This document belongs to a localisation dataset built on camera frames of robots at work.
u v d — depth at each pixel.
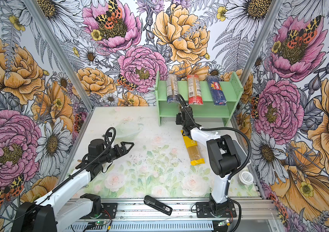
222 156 0.51
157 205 0.72
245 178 0.79
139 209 0.76
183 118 0.78
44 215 0.40
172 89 0.89
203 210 0.74
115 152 0.73
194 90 0.89
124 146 0.74
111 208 0.75
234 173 0.51
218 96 0.85
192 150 0.94
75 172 0.55
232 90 0.95
